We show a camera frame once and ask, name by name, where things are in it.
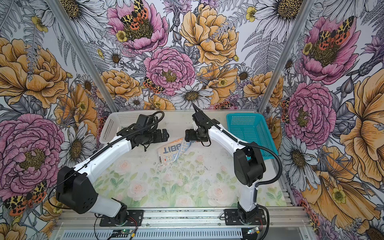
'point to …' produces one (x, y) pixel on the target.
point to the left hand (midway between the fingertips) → (160, 140)
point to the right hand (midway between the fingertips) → (193, 141)
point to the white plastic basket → (111, 121)
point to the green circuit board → (127, 231)
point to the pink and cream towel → (169, 153)
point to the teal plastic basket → (247, 127)
